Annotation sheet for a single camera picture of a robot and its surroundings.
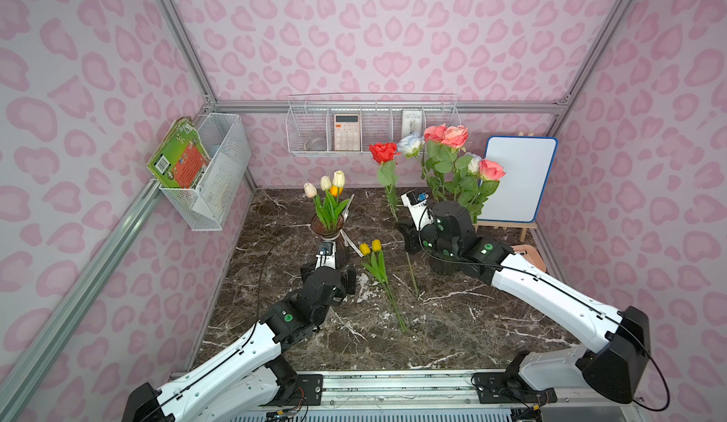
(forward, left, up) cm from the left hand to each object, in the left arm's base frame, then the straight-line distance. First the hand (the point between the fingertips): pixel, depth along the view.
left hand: (338, 261), depth 77 cm
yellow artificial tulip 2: (+13, -7, -16) cm, 21 cm away
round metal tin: (+37, +9, +11) cm, 40 cm away
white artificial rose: (+21, -37, +17) cm, 46 cm away
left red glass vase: (+9, +1, -13) cm, 15 cm away
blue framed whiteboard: (+28, -57, +10) cm, 64 cm away
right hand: (+5, -15, +9) cm, 19 cm away
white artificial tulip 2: (+15, 0, +15) cm, 22 cm away
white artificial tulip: (+14, +3, +8) cm, 17 cm away
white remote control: (+42, -22, +16) cm, 50 cm away
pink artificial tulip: (+17, +8, +10) cm, 21 cm away
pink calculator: (+40, -1, +13) cm, 42 cm away
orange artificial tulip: (+16, +1, +11) cm, 19 cm away
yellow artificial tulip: (+7, -11, -17) cm, 22 cm away
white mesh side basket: (+8, +33, +14) cm, 37 cm away
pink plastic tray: (+11, -64, -17) cm, 67 cm away
